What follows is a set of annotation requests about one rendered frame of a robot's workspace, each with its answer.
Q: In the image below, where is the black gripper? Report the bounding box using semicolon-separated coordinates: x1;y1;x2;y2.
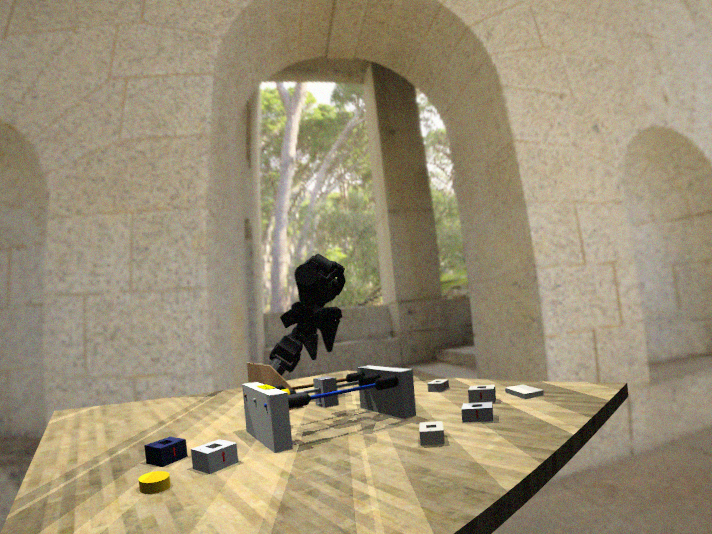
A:
291;294;342;360

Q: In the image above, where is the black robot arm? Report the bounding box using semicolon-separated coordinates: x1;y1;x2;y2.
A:
269;254;346;375

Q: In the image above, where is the yellow short cylinder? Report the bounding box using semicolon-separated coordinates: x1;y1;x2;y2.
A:
139;471;170;494

